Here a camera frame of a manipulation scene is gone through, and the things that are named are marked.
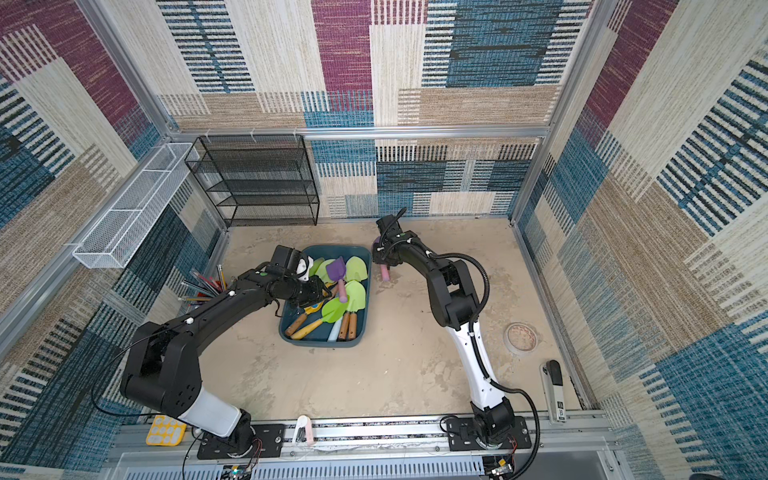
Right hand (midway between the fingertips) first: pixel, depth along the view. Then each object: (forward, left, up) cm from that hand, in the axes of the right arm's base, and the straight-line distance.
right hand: (384, 259), depth 108 cm
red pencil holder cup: (-18, +52, +11) cm, 56 cm away
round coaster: (-29, -40, -1) cm, 50 cm away
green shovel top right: (-5, +10, +1) cm, 11 cm away
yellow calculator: (-53, +54, +1) cm, 75 cm away
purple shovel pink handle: (-7, 0, +2) cm, 7 cm away
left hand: (-20, +15, +9) cm, 27 cm away
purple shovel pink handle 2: (-5, +16, +1) cm, 17 cm away
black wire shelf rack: (+24, +46, +17) cm, 54 cm away
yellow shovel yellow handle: (-21, +22, +2) cm, 30 cm away
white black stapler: (-45, -43, +2) cm, 62 cm away
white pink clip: (-54, +20, -1) cm, 57 cm away
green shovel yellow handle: (-21, +16, +1) cm, 27 cm away
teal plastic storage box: (-24, +13, +1) cm, 27 cm away
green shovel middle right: (-18, +9, +3) cm, 20 cm away
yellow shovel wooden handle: (-26, +26, +3) cm, 36 cm away
